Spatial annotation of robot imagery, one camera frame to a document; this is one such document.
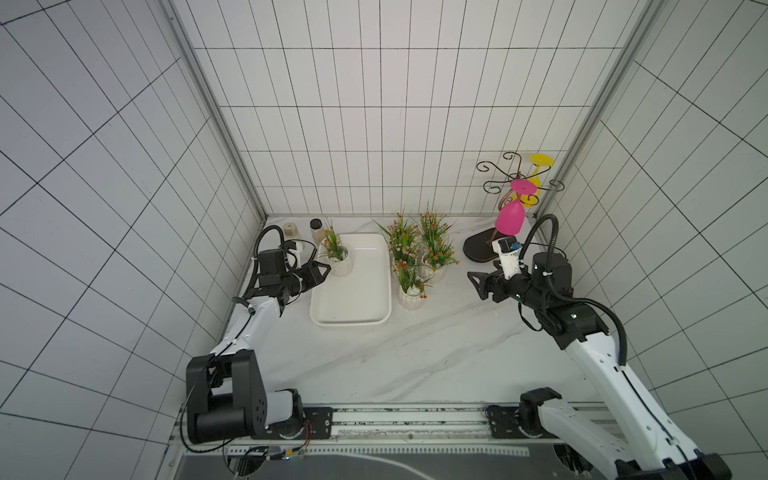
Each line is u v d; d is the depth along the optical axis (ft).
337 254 3.20
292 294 2.42
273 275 2.19
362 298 3.00
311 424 2.38
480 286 2.19
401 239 2.99
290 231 3.31
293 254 2.38
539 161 3.02
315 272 2.53
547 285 1.72
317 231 3.42
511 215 2.92
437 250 3.10
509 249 2.03
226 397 1.35
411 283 2.90
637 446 1.31
